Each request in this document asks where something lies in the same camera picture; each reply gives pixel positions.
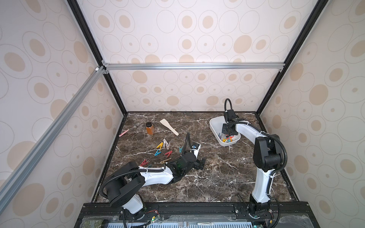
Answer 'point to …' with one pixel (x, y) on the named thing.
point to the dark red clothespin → (144, 163)
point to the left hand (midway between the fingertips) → (205, 155)
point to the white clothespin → (167, 144)
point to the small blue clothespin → (180, 149)
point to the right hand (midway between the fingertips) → (234, 130)
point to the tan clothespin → (164, 161)
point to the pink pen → (123, 133)
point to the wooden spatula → (165, 122)
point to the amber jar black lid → (149, 128)
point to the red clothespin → (168, 153)
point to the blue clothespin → (158, 152)
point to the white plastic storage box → (216, 124)
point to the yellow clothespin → (160, 145)
